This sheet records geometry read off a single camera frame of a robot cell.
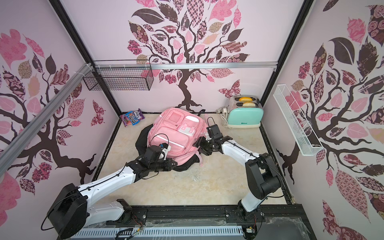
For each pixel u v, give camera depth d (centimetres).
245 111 100
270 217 74
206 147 77
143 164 63
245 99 101
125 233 72
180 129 98
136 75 95
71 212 40
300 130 76
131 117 114
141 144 94
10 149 50
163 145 76
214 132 71
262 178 45
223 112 117
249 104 100
